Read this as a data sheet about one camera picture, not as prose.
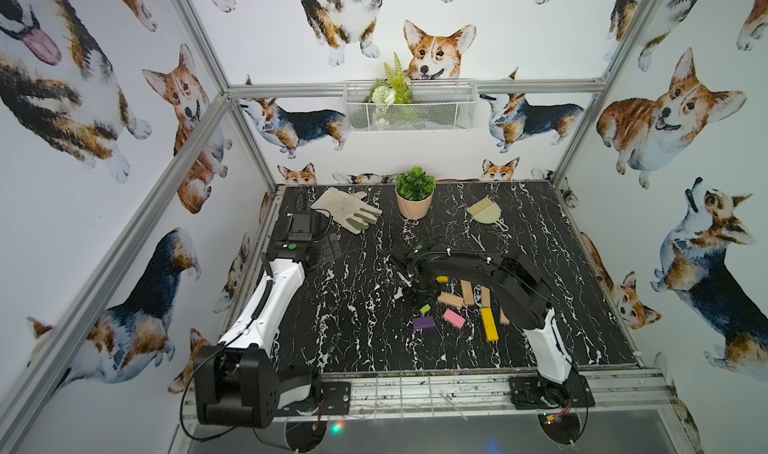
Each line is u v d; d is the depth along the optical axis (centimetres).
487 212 113
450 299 89
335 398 74
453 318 86
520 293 52
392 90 82
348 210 113
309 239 63
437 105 92
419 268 68
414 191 101
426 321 86
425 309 87
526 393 73
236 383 39
